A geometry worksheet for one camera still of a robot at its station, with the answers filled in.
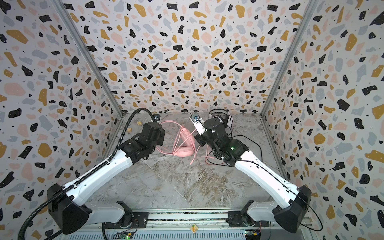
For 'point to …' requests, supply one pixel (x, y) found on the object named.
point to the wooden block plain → (129, 129)
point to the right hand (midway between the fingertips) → (197, 122)
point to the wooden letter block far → (139, 123)
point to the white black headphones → (223, 115)
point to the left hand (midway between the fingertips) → (156, 128)
